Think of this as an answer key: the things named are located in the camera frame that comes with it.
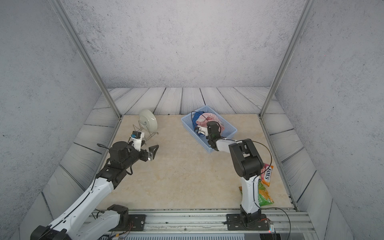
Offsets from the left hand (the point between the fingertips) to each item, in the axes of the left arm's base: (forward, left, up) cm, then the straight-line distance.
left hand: (152, 143), depth 79 cm
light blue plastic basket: (+29, -17, -16) cm, 37 cm away
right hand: (+23, -35, -10) cm, 43 cm away
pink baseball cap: (+30, -28, -13) cm, 43 cm away
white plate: (+23, +8, -6) cm, 25 cm away
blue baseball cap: (+37, -23, -15) cm, 46 cm away
